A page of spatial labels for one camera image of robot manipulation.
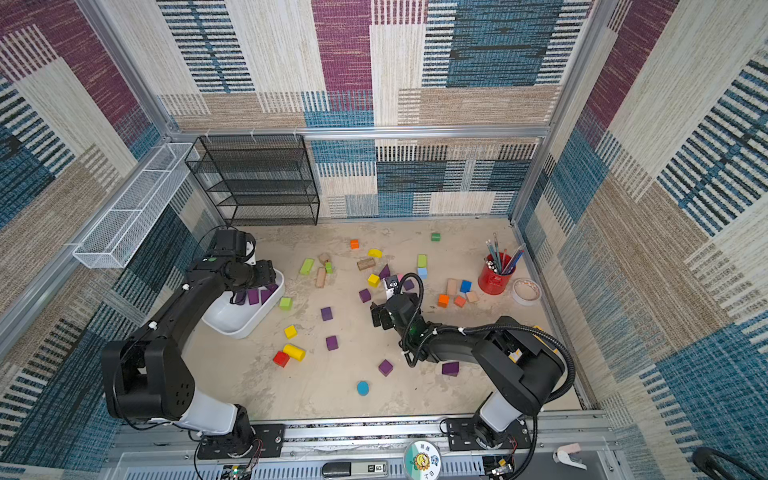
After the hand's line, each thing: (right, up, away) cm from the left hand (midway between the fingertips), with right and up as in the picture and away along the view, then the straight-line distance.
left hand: (267, 275), depth 89 cm
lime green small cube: (+3, -10, +8) cm, 13 cm away
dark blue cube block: (+61, -5, +11) cm, 62 cm away
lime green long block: (+7, +2, +17) cm, 19 cm away
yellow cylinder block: (+9, -22, -3) cm, 24 cm away
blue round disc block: (+29, -30, -8) cm, 42 cm away
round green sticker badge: (+42, -37, -25) cm, 61 cm away
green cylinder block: (+54, +12, +27) cm, 61 cm away
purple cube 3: (+16, -12, +5) cm, 21 cm away
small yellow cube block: (+6, -17, +3) cm, 19 cm away
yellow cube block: (+31, -3, +11) cm, 33 cm away
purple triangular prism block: (+34, -1, +14) cm, 37 cm away
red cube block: (+5, -23, -3) cm, 24 cm away
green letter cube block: (+15, +1, +16) cm, 22 cm away
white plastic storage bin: (-6, -13, -1) cm, 15 cm away
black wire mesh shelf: (-10, +33, +20) cm, 40 cm away
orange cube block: (+23, +9, +25) cm, 35 cm away
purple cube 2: (+35, -25, -5) cm, 43 cm away
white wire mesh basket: (-29, +10, -17) cm, 35 cm away
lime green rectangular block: (+48, +3, +19) cm, 51 cm away
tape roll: (+80, -6, +10) cm, 81 cm away
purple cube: (+19, -20, -1) cm, 27 cm away
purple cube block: (+28, -7, +10) cm, 31 cm away
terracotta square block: (+59, -9, +9) cm, 60 cm away
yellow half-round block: (+31, +6, +20) cm, 37 cm away
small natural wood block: (+13, +5, +19) cm, 23 cm away
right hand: (+37, -8, +3) cm, 38 cm away
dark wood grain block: (+28, +2, +19) cm, 33 cm away
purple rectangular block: (-9, -8, +12) cm, 17 cm away
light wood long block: (+13, -2, +14) cm, 19 cm away
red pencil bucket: (+69, 0, +5) cm, 69 cm away
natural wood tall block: (+56, -5, +11) cm, 58 cm away
